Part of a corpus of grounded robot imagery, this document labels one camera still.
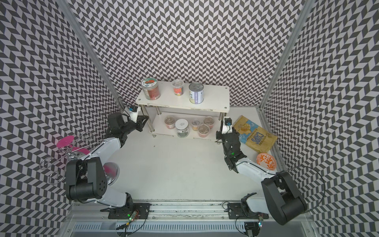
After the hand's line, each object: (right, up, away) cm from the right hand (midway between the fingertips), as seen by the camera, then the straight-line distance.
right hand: (223, 123), depth 83 cm
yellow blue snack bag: (+24, -9, +17) cm, 31 cm away
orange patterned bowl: (+28, -23, +6) cm, 37 cm away
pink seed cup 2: (-11, -5, +7) cm, 14 cm away
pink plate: (-78, -8, -14) cm, 80 cm away
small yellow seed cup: (-17, -1, +12) cm, 20 cm away
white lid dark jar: (-25, -2, +6) cm, 25 cm away
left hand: (-45, +3, +5) cm, 46 cm away
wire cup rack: (-81, -18, -15) cm, 84 cm away
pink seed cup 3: (-7, +1, +13) cm, 15 cm away
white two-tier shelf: (-32, +5, +22) cm, 40 cm away
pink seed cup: (-33, +1, +12) cm, 35 cm away
